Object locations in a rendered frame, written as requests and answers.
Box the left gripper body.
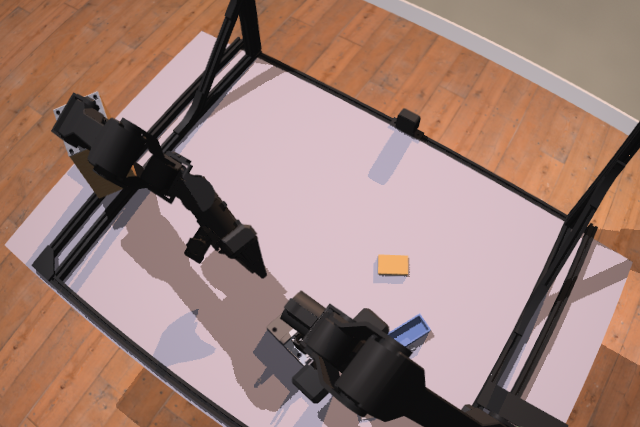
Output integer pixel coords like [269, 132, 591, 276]
[292, 308, 389, 403]

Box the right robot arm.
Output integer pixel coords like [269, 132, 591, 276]
[51, 92, 220, 263]

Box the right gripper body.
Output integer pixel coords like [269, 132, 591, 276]
[195, 197, 257, 257]

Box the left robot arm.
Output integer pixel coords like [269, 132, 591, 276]
[280, 291, 516, 427]

